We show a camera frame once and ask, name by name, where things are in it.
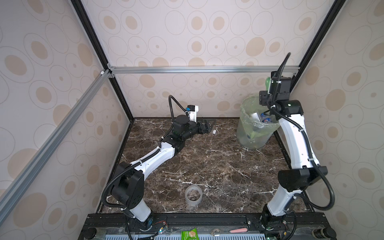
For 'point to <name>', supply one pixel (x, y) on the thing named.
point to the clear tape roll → (193, 187)
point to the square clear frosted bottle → (254, 117)
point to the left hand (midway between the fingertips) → (214, 119)
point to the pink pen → (239, 230)
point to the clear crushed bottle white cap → (212, 127)
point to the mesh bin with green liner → (256, 126)
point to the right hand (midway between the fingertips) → (274, 91)
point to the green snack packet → (189, 235)
